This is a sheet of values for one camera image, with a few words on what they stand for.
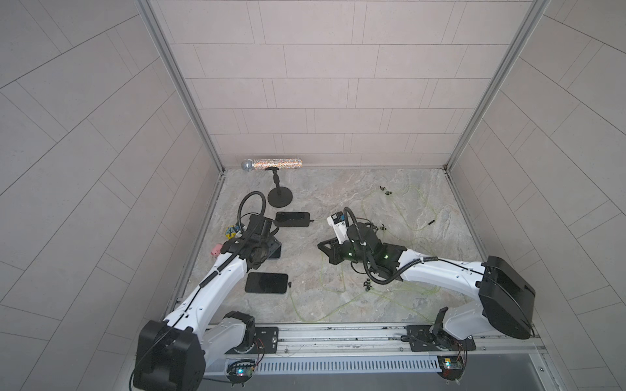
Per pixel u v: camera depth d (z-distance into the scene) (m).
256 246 0.58
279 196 1.05
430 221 0.99
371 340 0.72
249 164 0.87
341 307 0.77
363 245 0.58
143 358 0.36
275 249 0.74
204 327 0.43
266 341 0.71
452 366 0.68
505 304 0.40
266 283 0.86
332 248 0.67
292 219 1.03
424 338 0.71
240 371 0.64
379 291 0.81
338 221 0.68
